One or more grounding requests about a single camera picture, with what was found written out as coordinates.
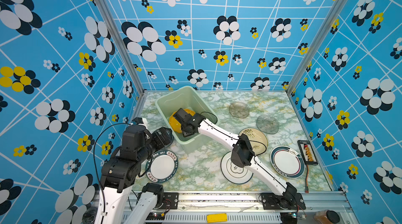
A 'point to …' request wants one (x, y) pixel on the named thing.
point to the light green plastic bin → (187, 97)
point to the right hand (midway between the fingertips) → (181, 123)
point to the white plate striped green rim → (288, 161)
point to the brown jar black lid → (326, 216)
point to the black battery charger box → (307, 152)
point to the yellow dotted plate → (176, 124)
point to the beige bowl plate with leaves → (258, 141)
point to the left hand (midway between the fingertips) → (167, 132)
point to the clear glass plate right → (267, 124)
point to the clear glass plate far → (239, 109)
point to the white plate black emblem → (233, 174)
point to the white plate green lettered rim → (162, 166)
